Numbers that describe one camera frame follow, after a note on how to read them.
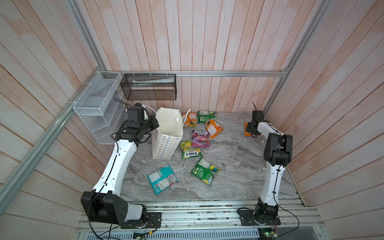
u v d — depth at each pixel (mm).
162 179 850
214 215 760
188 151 955
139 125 565
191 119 1139
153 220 735
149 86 1071
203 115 1181
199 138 1021
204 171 873
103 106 668
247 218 730
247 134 1073
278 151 613
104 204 381
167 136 746
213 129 1073
